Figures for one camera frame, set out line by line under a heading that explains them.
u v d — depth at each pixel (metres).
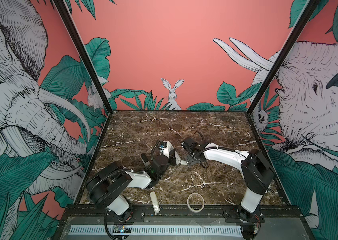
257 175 0.47
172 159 0.78
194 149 0.66
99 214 0.74
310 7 0.69
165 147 0.75
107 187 0.45
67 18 0.72
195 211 0.75
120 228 0.70
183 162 0.90
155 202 0.75
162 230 0.70
